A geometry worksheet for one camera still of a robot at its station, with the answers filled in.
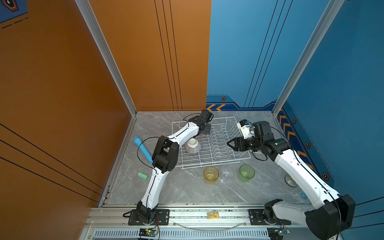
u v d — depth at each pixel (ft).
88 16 2.36
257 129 1.97
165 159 1.93
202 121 2.58
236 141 2.24
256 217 2.38
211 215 2.43
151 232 2.30
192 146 3.06
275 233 2.29
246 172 2.85
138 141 3.25
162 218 2.39
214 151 3.00
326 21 2.43
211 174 2.85
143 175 2.84
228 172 2.89
